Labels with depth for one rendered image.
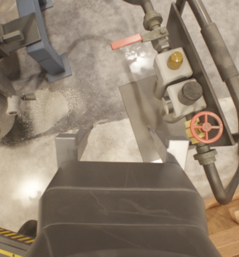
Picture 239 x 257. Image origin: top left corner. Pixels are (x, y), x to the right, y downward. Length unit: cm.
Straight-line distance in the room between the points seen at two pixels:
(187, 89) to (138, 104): 52
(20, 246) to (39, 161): 44
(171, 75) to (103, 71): 58
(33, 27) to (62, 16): 37
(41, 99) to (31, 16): 40
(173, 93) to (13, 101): 43
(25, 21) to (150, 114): 71
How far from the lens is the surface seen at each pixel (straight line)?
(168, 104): 47
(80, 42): 114
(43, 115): 105
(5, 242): 80
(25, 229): 97
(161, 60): 51
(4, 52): 53
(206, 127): 43
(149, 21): 59
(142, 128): 91
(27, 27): 96
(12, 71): 125
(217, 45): 43
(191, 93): 44
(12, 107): 56
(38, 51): 89
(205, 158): 48
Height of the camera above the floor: 91
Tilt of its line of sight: 81 degrees down
